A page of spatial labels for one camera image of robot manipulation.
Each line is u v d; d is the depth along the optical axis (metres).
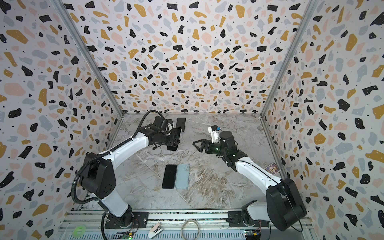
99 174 0.45
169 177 0.89
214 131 0.75
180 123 1.24
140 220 0.73
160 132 0.67
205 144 0.72
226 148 0.64
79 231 0.71
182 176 0.90
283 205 0.42
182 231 0.70
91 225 0.73
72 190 0.39
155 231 0.69
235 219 0.74
